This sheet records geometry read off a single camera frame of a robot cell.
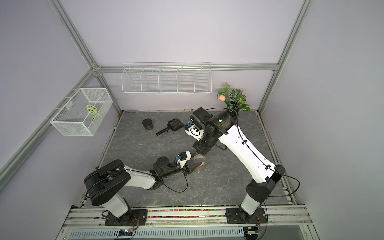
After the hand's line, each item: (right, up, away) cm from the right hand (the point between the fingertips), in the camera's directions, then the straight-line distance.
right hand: (202, 146), depth 69 cm
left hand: (-1, -8, +9) cm, 12 cm away
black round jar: (-39, +11, +39) cm, 56 cm away
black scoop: (-20, +10, +39) cm, 45 cm away
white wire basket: (-66, +17, +13) cm, 69 cm away
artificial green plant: (+20, +25, +18) cm, 37 cm away
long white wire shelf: (-23, +41, +30) cm, 56 cm away
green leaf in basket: (-59, +18, +11) cm, 62 cm away
